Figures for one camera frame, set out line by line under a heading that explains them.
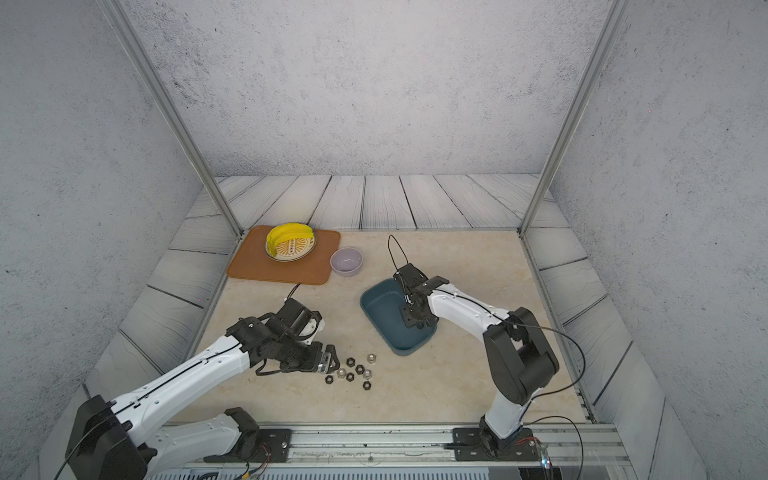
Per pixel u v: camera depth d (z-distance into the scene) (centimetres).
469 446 72
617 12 70
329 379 84
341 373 85
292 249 114
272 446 73
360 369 85
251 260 112
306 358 68
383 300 101
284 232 114
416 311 67
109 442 38
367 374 85
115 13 70
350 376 85
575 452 73
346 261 108
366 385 83
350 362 87
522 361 46
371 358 89
